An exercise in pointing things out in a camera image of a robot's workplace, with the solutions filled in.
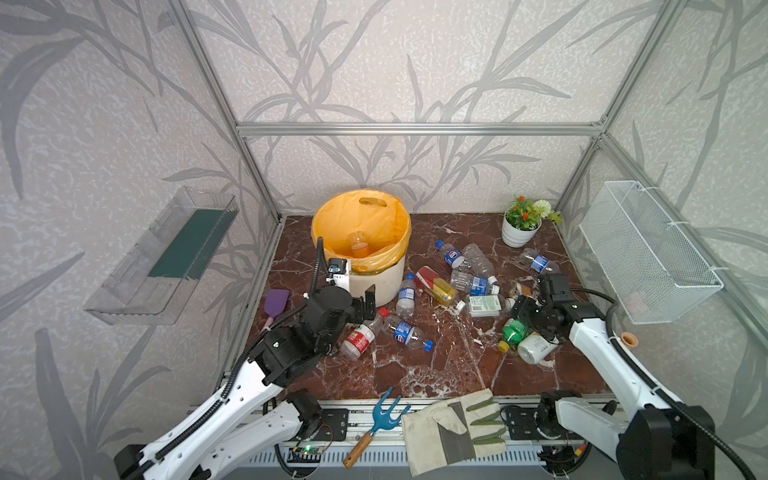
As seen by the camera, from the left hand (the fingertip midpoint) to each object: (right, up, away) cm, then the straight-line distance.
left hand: (363, 279), depth 70 cm
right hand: (+44, -10, +16) cm, 48 cm away
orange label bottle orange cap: (-5, +7, +27) cm, 28 cm away
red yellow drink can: (+18, -4, +24) cm, 30 cm away
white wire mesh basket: (+64, +2, -6) cm, 65 cm away
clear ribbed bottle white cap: (+35, +2, +32) cm, 47 cm away
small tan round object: (+68, -16, +6) cm, 70 cm away
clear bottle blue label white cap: (+32, -5, +24) cm, 40 cm away
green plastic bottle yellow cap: (+41, -17, +15) cm, 47 cm away
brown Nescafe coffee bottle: (+48, -6, +22) cm, 53 cm away
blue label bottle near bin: (+10, -11, +21) cm, 26 cm away
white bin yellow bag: (-1, +13, +27) cm, 30 cm away
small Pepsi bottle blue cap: (+27, +4, +32) cm, 42 cm away
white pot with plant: (+50, +17, +31) cm, 61 cm away
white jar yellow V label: (+45, -20, +11) cm, 51 cm away
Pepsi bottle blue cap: (+11, -18, +15) cm, 25 cm away
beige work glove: (+22, -38, +2) cm, 43 cm away
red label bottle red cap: (-3, -19, +13) cm, 23 cm away
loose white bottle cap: (+27, -11, +21) cm, 36 cm away
